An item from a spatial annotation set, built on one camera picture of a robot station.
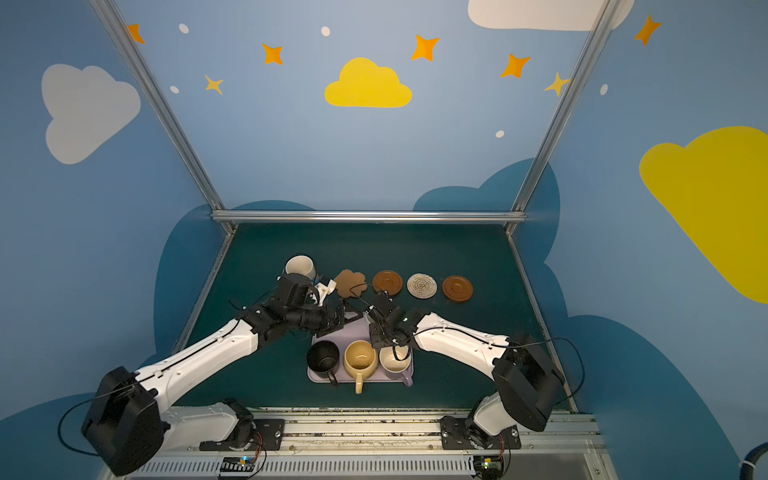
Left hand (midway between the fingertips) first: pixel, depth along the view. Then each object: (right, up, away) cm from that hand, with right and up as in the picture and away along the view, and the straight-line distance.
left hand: (354, 317), depth 78 cm
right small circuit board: (+34, -37, -4) cm, 50 cm away
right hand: (+7, -6, +7) cm, 11 cm away
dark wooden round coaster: (+9, +7, +27) cm, 29 cm away
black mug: (-10, -14, +8) cm, 19 cm away
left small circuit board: (-29, -36, -4) cm, 46 cm away
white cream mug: (-20, +13, +21) cm, 32 cm away
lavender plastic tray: (+7, -18, +6) cm, 21 cm away
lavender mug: (+11, -13, -1) cm, 18 cm away
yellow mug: (+1, -15, +8) cm, 17 cm away
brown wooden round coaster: (+34, +4, +27) cm, 43 cm away
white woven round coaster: (+21, +6, +27) cm, 34 cm away
